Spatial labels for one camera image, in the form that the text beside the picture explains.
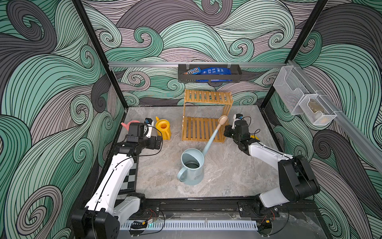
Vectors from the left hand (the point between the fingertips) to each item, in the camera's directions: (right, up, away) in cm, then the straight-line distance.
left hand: (153, 135), depth 79 cm
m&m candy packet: (+25, +40, +13) cm, 48 cm away
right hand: (+45, +4, +13) cm, 47 cm away
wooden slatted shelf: (+25, +2, +24) cm, 35 cm away
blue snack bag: (+36, +39, +13) cm, 55 cm away
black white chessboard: (-13, -27, +1) cm, 30 cm away
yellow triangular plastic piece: (+50, +1, -12) cm, 51 cm away
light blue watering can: (+21, -10, -10) cm, 26 cm away
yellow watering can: (+3, +4, +16) cm, 17 cm away
